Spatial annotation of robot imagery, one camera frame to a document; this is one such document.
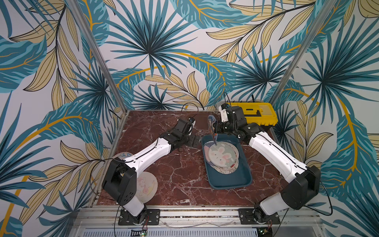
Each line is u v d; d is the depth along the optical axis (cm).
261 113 96
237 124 59
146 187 83
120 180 43
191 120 75
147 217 72
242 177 85
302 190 41
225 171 88
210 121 85
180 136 63
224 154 93
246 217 73
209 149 96
